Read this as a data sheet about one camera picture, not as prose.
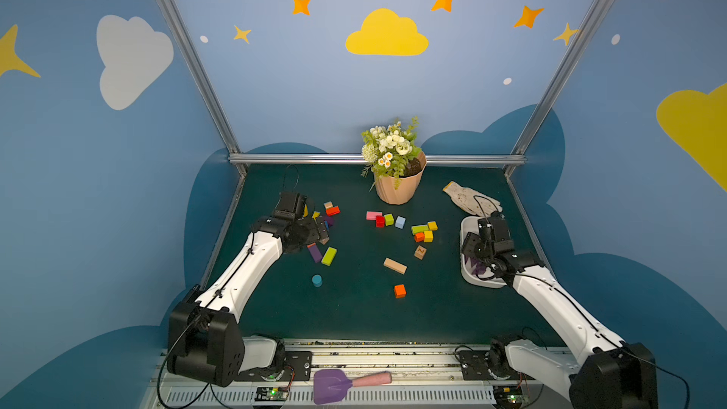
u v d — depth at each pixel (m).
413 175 0.96
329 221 1.03
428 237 0.98
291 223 0.60
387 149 0.90
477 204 1.03
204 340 0.40
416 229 1.02
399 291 0.86
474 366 0.75
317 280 0.88
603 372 0.39
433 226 1.03
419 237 0.99
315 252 0.96
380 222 1.04
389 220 1.04
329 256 0.96
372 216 1.05
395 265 0.93
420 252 0.95
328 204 1.08
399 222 1.03
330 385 0.71
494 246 0.64
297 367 0.73
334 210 1.08
